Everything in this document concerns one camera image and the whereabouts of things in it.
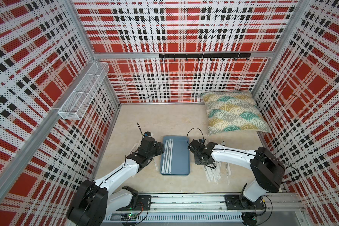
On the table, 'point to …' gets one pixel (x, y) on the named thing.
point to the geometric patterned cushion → (232, 111)
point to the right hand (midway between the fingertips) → (202, 159)
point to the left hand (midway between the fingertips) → (162, 145)
